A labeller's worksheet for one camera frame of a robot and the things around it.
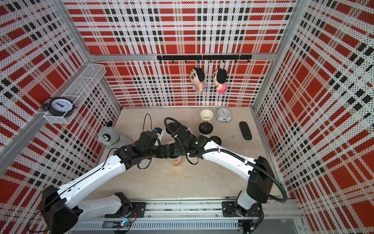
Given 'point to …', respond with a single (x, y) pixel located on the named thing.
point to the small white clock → (223, 115)
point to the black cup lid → (172, 127)
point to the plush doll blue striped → (197, 76)
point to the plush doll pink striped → (219, 78)
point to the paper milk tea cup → (207, 135)
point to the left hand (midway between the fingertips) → (169, 149)
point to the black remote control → (245, 130)
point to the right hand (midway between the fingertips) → (179, 149)
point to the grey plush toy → (109, 136)
